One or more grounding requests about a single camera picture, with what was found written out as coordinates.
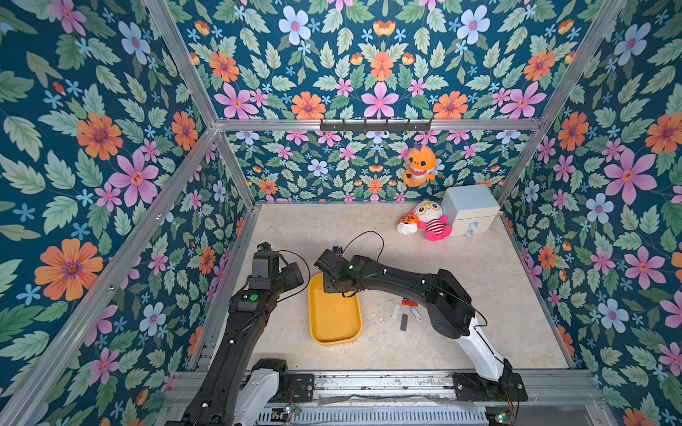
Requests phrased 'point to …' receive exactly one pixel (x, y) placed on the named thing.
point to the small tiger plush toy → (408, 224)
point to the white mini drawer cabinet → (470, 209)
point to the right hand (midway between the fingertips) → (331, 283)
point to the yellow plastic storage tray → (333, 319)
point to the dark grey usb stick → (404, 322)
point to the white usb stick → (396, 311)
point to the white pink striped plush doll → (429, 216)
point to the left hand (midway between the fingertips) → (291, 269)
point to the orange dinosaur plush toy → (421, 163)
